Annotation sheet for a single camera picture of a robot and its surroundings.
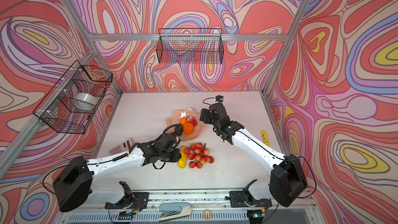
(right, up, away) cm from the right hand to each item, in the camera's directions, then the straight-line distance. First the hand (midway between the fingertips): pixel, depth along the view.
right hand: (209, 115), depth 83 cm
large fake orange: (-12, -9, +10) cm, 18 cm away
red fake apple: (-10, -4, +13) cm, 17 cm away
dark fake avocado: (-18, -10, +11) cm, 23 cm away
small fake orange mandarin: (-16, -4, +14) cm, 22 cm away
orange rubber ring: (-3, -45, -13) cm, 47 cm away
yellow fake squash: (-14, -25, -2) cm, 28 cm away
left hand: (-14, -22, -1) cm, 26 cm away
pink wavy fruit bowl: (-21, -4, +17) cm, 28 cm away
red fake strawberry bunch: (-6, -22, -1) cm, 23 cm away
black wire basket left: (-67, +5, -10) cm, 68 cm away
